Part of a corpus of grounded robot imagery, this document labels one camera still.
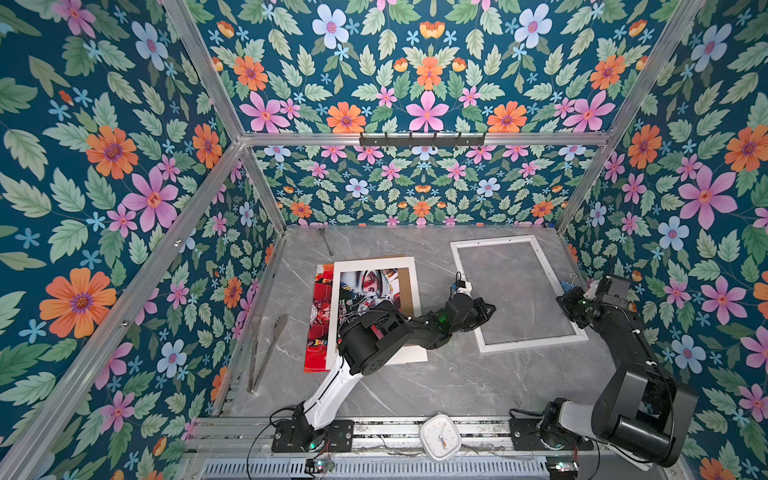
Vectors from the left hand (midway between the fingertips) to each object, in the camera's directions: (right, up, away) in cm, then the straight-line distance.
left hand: (507, 304), depth 85 cm
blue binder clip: (+26, +4, +16) cm, 31 cm away
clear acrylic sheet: (+9, +7, +21) cm, 24 cm away
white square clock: (-21, -30, -14) cm, 39 cm away
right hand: (+16, +2, +1) cm, 16 cm away
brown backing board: (-30, +1, +15) cm, 34 cm away
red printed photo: (-45, +2, +16) cm, 48 cm away
